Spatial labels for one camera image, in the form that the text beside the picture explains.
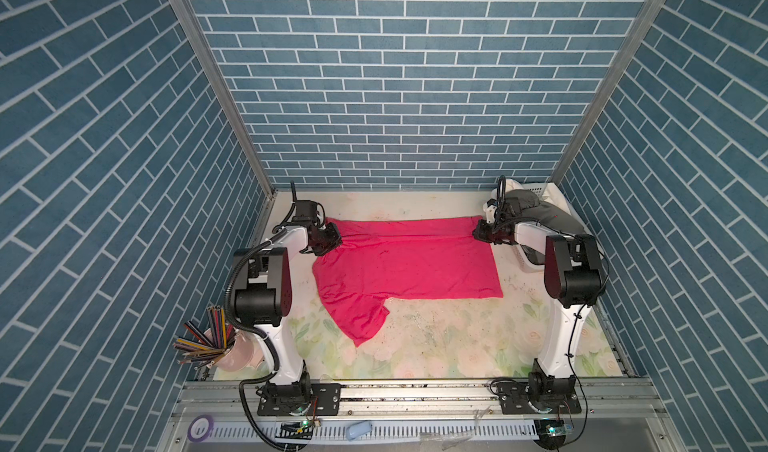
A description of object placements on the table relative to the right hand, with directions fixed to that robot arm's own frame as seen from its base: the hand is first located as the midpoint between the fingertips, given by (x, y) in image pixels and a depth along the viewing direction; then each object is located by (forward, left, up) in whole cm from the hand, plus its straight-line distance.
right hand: (473, 228), depth 105 cm
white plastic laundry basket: (+15, -28, +6) cm, 32 cm away
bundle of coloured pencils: (-45, +69, +7) cm, 82 cm away
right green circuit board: (-58, -15, -4) cm, 60 cm away
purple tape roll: (-64, +69, -3) cm, 94 cm away
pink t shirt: (-13, +32, -4) cm, 35 cm away
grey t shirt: (+8, -18, +5) cm, 20 cm away
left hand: (-10, +45, +4) cm, 46 cm away
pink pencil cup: (-48, +62, +3) cm, 79 cm away
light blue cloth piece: (-61, +31, -1) cm, 68 cm away
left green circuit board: (-62, +45, -4) cm, 77 cm away
